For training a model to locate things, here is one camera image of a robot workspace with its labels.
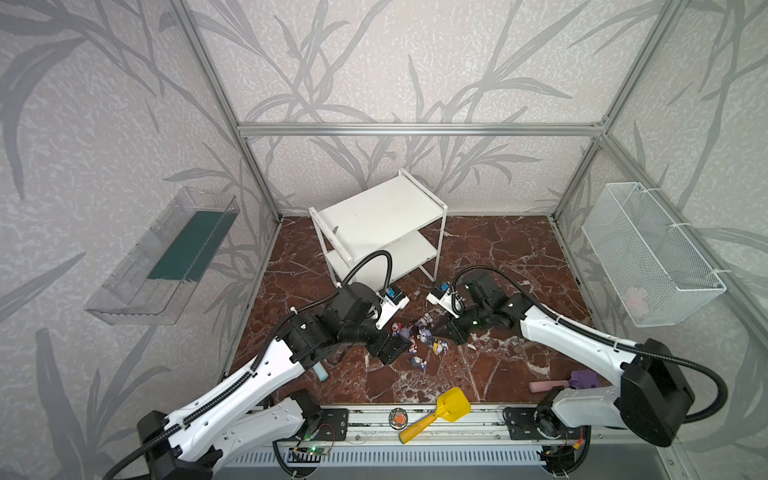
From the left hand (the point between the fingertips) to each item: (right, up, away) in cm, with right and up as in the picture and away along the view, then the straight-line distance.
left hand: (402, 324), depth 69 cm
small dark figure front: (+4, -14, +13) cm, 19 cm away
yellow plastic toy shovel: (+13, -23, +7) cm, 27 cm away
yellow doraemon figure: (+11, -11, +15) cm, 22 cm away
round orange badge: (-1, -26, +6) cm, 26 cm away
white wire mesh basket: (+54, +12, -7) cm, 56 cm away
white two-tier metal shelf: (-2, +27, +7) cm, 28 cm away
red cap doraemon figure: (-2, -6, +19) cm, 20 cm away
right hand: (+8, -2, +9) cm, 13 cm away
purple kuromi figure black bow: (+6, -5, +7) cm, 11 cm away
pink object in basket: (+58, +4, +4) cm, 59 cm away
